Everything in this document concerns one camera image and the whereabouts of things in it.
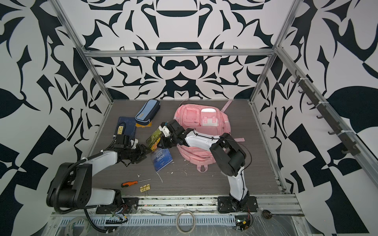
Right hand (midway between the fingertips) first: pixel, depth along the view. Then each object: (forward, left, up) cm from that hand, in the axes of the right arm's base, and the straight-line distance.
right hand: (157, 145), depth 85 cm
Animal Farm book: (-6, -2, -3) cm, 7 cm away
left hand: (-1, +6, -6) cm, 8 cm away
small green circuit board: (-36, -43, -12) cm, 58 cm away
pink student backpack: (+21, -30, -5) cm, 37 cm away
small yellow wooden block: (-21, +5, -7) cm, 23 cm away
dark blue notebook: (+21, +27, -10) cm, 36 cm away
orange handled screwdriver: (-18, +14, -9) cm, 25 cm away
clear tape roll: (-38, -14, -8) cm, 42 cm away
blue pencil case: (+29, +12, -5) cm, 32 cm away
